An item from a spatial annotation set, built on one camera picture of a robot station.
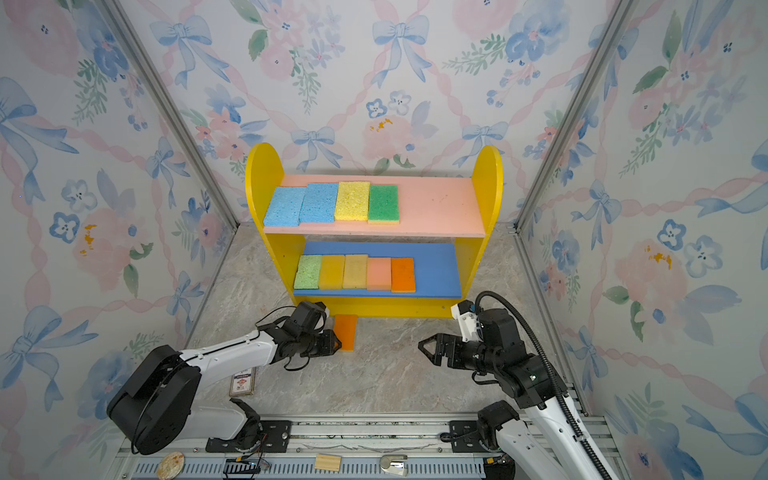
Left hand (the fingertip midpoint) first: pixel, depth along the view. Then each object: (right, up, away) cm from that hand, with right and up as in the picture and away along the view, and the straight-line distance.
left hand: (339, 343), depth 88 cm
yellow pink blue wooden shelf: (+10, +29, +8) cm, 31 cm away
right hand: (+24, +4, -17) cm, 30 cm away
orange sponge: (+19, +19, -2) cm, 27 cm away
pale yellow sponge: (+5, +21, 0) cm, 21 cm away
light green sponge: (-9, +20, -1) cm, 22 cm away
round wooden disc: (-36, -24, -18) cm, 47 cm away
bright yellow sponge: (-2, +20, -1) cm, 21 cm away
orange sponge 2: (+1, +3, +4) cm, 5 cm away
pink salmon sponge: (+12, +20, -2) cm, 23 cm away
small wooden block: (0, -23, -17) cm, 29 cm away
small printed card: (-25, -9, -7) cm, 27 cm away
